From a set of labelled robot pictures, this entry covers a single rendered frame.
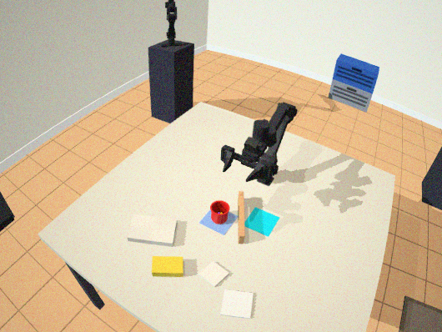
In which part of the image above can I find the tan wooden plank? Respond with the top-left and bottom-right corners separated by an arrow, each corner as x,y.
238,191 -> 245,244

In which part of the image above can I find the red translucent cup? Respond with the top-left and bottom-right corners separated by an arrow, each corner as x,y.
210,201 -> 230,224

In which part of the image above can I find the yellow rectangular block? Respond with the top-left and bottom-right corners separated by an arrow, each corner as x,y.
152,256 -> 183,277

